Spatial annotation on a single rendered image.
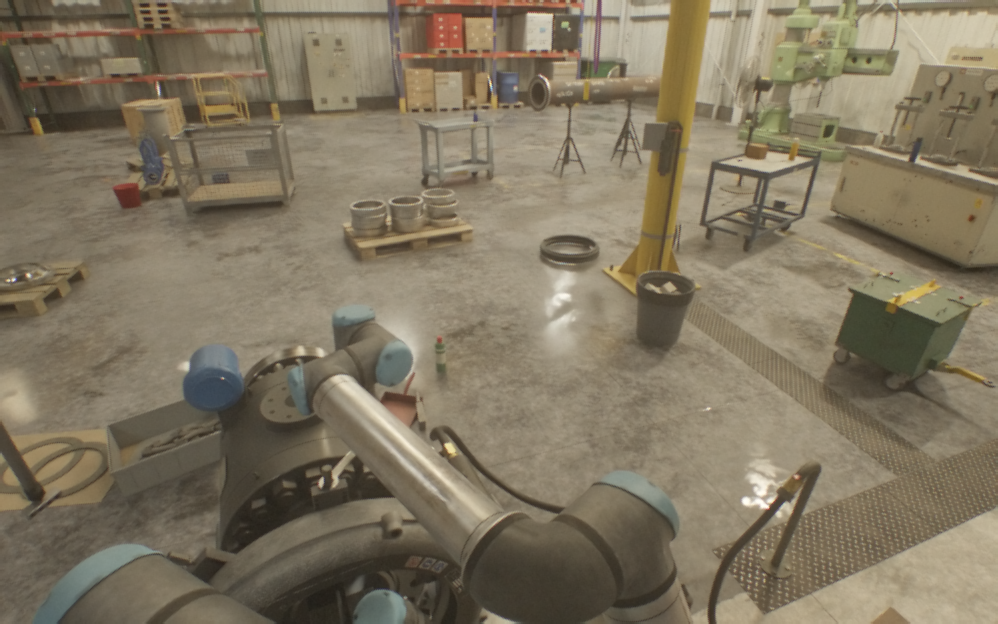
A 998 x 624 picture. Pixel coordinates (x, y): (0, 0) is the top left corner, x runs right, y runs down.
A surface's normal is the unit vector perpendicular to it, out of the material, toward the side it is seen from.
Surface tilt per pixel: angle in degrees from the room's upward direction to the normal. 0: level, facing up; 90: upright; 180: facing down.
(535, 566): 31
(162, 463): 90
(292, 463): 8
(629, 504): 14
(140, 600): 5
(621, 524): 24
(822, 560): 0
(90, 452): 0
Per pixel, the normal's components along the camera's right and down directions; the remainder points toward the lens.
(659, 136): -0.44, 0.43
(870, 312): -0.87, 0.24
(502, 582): -0.36, -0.18
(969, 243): -0.99, 0.07
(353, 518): 0.17, -0.89
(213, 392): 0.44, 0.44
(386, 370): 0.74, 0.34
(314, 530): -0.04, -0.86
